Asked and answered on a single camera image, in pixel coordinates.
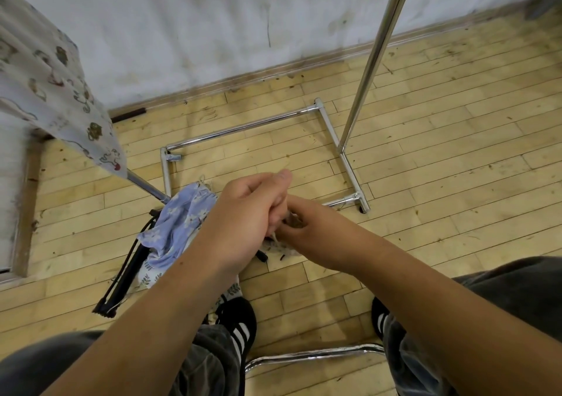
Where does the person's left hand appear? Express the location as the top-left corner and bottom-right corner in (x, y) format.
(193, 169), (294, 280)

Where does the person's right hand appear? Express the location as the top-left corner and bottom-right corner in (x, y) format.
(274, 196), (378, 274)

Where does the chrome clothes rack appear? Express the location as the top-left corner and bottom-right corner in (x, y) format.
(126, 0), (419, 215)

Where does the person's left forearm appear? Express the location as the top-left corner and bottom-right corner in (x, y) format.
(42, 250), (238, 396)

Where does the person's right forearm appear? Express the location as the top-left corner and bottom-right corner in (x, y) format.
(351, 237), (562, 396)

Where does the black striped right shoe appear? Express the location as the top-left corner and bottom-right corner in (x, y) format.
(371, 296), (392, 339)

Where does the black striped shoe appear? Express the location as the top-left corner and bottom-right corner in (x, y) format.
(371, 296), (392, 339)
(215, 296), (258, 366)

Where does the black striped left shoe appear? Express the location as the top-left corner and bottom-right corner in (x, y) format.
(215, 296), (258, 366)

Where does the black baseboard strip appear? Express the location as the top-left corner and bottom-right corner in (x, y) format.
(110, 107), (148, 124)

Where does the chrome chair frame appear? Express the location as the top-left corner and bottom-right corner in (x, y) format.
(244, 343), (387, 374)

